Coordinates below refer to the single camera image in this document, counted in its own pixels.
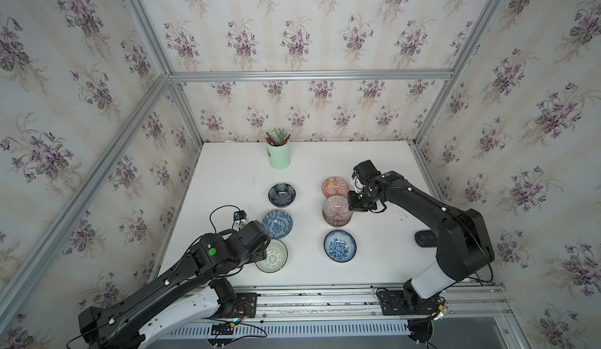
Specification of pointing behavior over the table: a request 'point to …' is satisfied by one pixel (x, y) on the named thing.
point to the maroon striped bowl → (336, 210)
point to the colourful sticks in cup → (278, 137)
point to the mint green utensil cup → (279, 156)
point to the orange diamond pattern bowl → (333, 186)
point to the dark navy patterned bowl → (282, 194)
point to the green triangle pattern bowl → (276, 258)
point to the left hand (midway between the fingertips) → (261, 253)
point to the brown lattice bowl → (337, 220)
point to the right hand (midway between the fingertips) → (352, 207)
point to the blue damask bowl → (278, 223)
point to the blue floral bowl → (340, 246)
